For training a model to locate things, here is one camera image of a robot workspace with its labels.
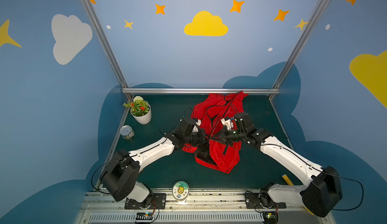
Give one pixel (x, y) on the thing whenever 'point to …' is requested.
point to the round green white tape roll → (180, 191)
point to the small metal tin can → (127, 131)
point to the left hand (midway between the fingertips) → (212, 136)
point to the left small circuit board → (143, 217)
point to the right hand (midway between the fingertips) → (212, 136)
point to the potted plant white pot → (140, 110)
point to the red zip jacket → (214, 151)
